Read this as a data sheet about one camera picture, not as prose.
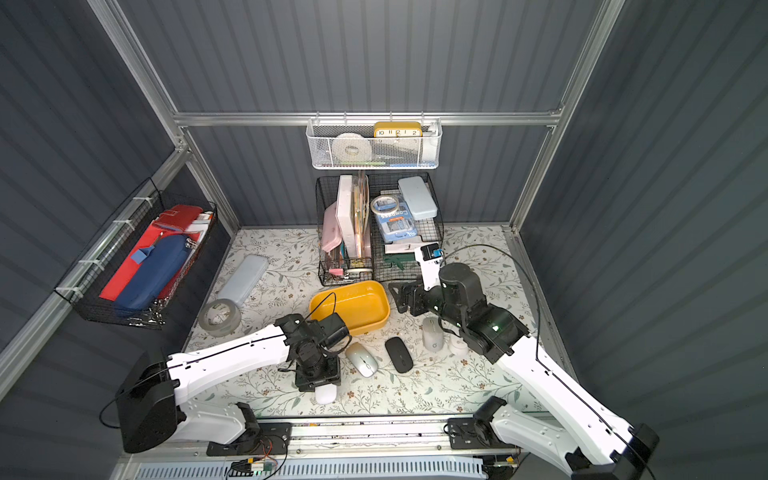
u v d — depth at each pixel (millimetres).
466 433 719
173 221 779
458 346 865
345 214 889
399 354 859
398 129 881
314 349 577
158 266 709
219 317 961
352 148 848
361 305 958
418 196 996
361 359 846
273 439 736
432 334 889
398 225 905
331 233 1016
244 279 1041
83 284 608
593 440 380
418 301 595
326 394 736
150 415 394
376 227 901
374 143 888
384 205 963
